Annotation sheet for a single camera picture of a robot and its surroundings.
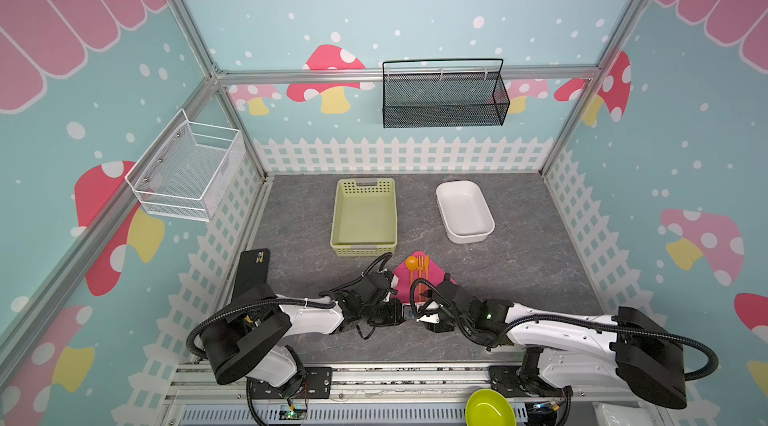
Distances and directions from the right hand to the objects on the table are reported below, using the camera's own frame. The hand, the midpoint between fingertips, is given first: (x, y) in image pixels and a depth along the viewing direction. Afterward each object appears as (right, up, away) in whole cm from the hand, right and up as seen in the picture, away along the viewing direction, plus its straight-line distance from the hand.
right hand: (422, 300), depth 82 cm
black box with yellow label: (-52, +4, +9) cm, 53 cm away
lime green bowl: (+15, -22, -11) cm, 29 cm away
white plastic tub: (+19, +22, +23) cm, 37 cm away
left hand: (-4, -7, +1) cm, 8 cm away
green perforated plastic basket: (-18, +22, +18) cm, 34 cm away
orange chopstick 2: (+3, +7, +12) cm, 14 cm away
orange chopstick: (0, +6, +12) cm, 13 cm away
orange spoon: (-2, +8, +12) cm, 15 cm away
